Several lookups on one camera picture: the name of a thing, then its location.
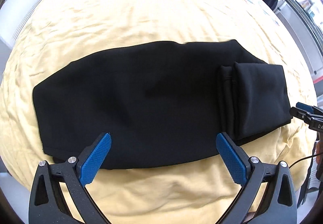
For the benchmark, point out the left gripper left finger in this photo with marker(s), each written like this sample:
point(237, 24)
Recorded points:
point(59, 194)

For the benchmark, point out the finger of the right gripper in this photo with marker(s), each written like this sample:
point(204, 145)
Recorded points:
point(306, 106)
point(302, 114)

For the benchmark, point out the person's right hand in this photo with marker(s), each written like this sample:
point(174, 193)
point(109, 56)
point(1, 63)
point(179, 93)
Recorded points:
point(318, 151)

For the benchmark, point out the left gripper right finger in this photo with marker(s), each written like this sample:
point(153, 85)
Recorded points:
point(267, 192)

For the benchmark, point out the black pants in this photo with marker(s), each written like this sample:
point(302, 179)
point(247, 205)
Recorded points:
point(163, 103)

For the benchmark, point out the yellow dino print bedspread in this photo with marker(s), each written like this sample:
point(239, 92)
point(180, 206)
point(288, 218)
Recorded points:
point(59, 32)

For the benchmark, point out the glass desk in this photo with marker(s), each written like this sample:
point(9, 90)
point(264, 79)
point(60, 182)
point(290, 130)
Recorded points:
point(314, 31)

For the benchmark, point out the black bag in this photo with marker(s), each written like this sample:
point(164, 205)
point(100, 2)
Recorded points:
point(272, 4)

